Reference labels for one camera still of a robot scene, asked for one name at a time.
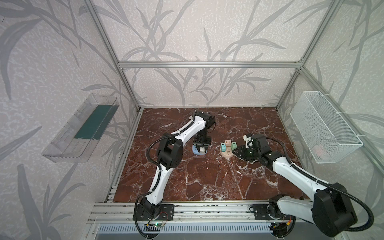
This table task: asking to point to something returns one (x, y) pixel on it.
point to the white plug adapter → (202, 150)
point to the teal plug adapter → (223, 147)
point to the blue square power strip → (195, 150)
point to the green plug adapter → (234, 145)
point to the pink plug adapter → (228, 143)
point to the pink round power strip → (228, 153)
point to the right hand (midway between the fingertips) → (233, 147)
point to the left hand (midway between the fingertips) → (206, 146)
